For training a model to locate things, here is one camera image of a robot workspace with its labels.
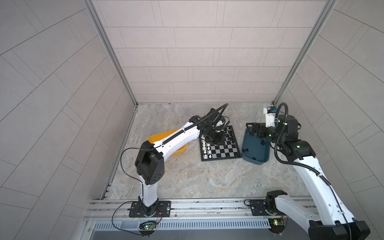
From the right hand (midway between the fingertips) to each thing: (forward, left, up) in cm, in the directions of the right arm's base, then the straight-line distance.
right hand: (253, 123), depth 73 cm
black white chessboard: (-1, +10, -23) cm, 25 cm away
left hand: (-5, +12, -9) cm, 16 cm away
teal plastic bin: (-2, -6, -25) cm, 26 cm away
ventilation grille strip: (-37, +21, -26) cm, 50 cm away
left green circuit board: (-36, +52, -21) cm, 66 cm away
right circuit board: (-39, -6, -27) cm, 48 cm away
